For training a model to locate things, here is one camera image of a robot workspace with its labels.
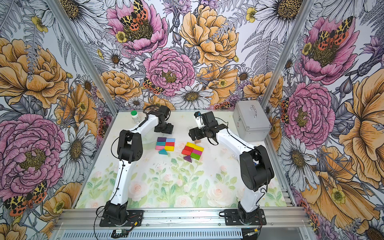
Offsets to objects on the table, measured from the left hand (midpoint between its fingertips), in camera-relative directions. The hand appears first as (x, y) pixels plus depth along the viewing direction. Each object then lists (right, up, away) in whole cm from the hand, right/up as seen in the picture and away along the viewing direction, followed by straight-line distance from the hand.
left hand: (164, 133), depth 107 cm
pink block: (-2, -9, -7) cm, 11 cm away
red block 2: (+17, -9, -8) cm, 21 cm away
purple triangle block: (+17, -14, -13) cm, 26 cm away
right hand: (+22, 0, -16) cm, 27 cm away
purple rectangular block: (-2, -4, -2) cm, 5 cm away
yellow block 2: (+24, -9, -8) cm, 27 cm away
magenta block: (+23, -11, -9) cm, 27 cm away
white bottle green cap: (-22, +12, +2) cm, 25 cm away
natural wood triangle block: (+23, -5, -5) cm, 24 cm away
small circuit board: (-14, -45, -34) cm, 59 cm away
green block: (+22, -13, -11) cm, 28 cm away
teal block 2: (+1, -11, -10) cm, 15 cm away
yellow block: (+5, -9, -8) cm, 13 cm away
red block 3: (+16, -11, -10) cm, 22 cm away
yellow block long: (+19, -7, -6) cm, 21 cm away
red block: (+5, -6, -6) cm, 10 cm away
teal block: (0, -6, -4) cm, 8 cm away
